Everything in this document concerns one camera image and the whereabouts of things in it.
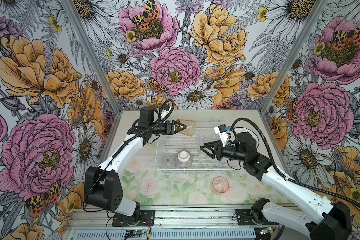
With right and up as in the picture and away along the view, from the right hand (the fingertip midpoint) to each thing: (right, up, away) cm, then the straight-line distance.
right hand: (203, 151), depth 70 cm
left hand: (-10, +9, +6) cm, 15 cm away
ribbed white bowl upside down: (-9, -8, +17) cm, 21 cm away
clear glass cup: (-18, -8, +12) cm, 23 cm away
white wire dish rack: (-17, -1, +32) cm, 37 cm away
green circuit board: (-32, -38, +1) cm, 50 cm away
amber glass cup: (-6, +11, +11) cm, 17 cm away
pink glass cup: (+11, -21, +13) cm, 27 cm away
